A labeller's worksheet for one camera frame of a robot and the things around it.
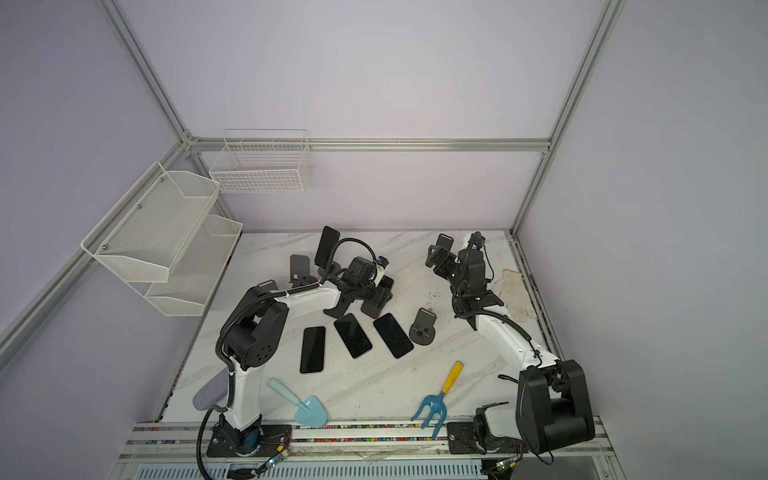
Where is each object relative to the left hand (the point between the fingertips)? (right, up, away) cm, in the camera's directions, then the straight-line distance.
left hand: (380, 291), depth 98 cm
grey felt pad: (-45, -25, -19) cm, 55 cm away
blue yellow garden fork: (+16, -28, -18) cm, 37 cm away
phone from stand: (+4, -13, -5) cm, 15 cm away
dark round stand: (+17, +11, -21) cm, 29 cm away
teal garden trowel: (-18, -30, -19) cm, 40 cm away
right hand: (+17, +13, -13) cm, 25 cm away
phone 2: (-17, +18, +3) cm, 25 cm away
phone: (+1, 0, -9) cm, 9 cm away
